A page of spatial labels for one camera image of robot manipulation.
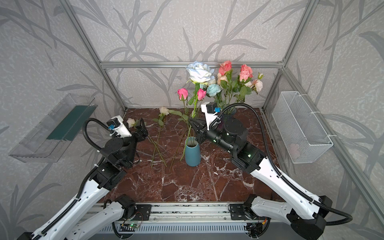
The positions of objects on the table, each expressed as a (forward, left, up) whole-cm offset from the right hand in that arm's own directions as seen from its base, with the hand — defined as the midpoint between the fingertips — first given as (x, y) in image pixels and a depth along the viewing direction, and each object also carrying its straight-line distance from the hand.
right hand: (190, 114), depth 57 cm
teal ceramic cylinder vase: (-2, +1, -29) cm, 29 cm away
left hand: (+5, +24, -7) cm, 26 cm away
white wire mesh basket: (-6, -46, -10) cm, 48 cm away
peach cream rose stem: (+40, +26, -42) cm, 64 cm away
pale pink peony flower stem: (+29, -35, -9) cm, 46 cm away
